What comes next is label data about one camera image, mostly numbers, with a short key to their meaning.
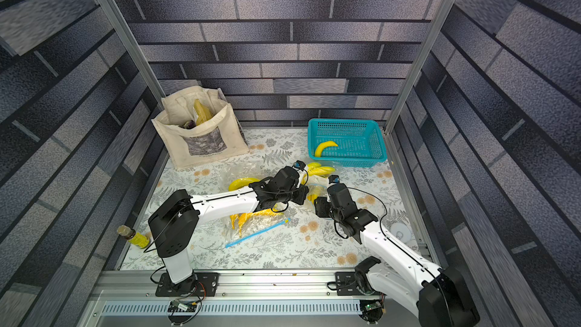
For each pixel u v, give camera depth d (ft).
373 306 2.38
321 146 3.61
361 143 3.73
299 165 2.49
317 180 2.90
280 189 2.16
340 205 2.07
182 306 2.32
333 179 2.44
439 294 1.30
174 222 1.63
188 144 3.02
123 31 2.68
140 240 2.55
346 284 2.43
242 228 2.79
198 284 2.38
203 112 3.11
